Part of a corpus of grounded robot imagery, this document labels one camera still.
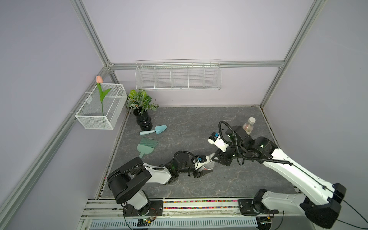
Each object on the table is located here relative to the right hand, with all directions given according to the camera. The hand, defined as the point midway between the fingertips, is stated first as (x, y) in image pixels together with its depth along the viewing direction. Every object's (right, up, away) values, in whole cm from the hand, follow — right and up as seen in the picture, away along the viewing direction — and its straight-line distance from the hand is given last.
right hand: (215, 154), depth 70 cm
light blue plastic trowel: (-36, +10, +36) cm, 51 cm away
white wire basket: (-61, +19, -1) cm, 64 cm away
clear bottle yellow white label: (-2, -6, +1) cm, 6 cm away
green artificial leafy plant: (-46, +30, +23) cm, 59 cm away
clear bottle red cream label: (+28, +12, +27) cm, 40 cm away
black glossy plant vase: (-45, +18, +28) cm, 56 cm away
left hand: (-1, -8, +8) cm, 12 cm away
